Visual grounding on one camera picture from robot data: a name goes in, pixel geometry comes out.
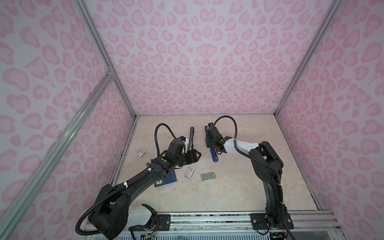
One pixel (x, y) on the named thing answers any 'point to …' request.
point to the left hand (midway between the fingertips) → (198, 153)
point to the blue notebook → (169, 178)
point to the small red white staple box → (141, 153)
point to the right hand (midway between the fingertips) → (210, 137)
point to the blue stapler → (213, 153)
